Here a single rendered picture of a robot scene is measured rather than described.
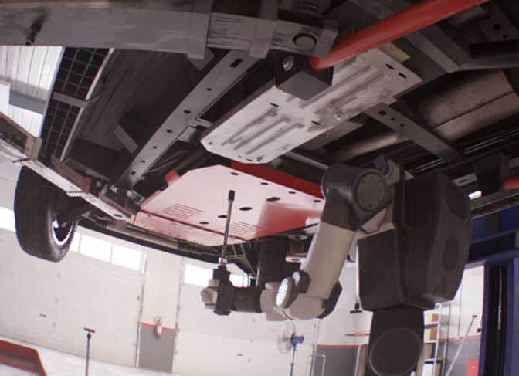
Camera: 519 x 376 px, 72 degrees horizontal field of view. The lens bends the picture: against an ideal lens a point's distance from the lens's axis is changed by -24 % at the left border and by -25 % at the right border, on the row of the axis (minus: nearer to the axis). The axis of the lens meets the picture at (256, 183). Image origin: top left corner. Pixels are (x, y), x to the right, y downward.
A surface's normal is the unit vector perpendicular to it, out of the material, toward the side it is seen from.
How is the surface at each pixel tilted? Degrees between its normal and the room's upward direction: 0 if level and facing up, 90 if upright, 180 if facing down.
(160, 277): 90
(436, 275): 102
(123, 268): 90
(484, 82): 127
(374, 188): 114
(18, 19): 180
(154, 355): 90
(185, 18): 180
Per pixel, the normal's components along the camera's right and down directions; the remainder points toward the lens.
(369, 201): 0.34, 0.11
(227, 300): -0.55, -0.34
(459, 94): -0.73, 0.33
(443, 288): 0.56, -0.04
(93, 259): 0.53, -0.26
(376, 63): -0.10, 0.93
